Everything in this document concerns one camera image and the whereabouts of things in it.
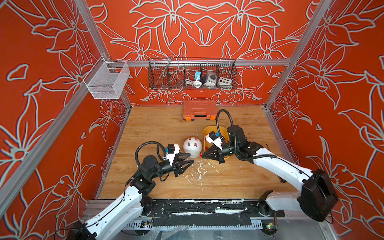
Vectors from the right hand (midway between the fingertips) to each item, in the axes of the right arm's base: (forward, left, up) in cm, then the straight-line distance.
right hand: (202, 157), depth 69 cm
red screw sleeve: (+1, +1, 0) cm, 1 cm away
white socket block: (+49, -15, +8) cm, 52 cm away
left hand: (-1, +5, +1) cm, 5 cm away
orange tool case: (+46, +1, -15) cm, 48 cm away
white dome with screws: (+12, +4, -10) cm, 17 cm away
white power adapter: (+47, -6, +11) cm, 48 cm away
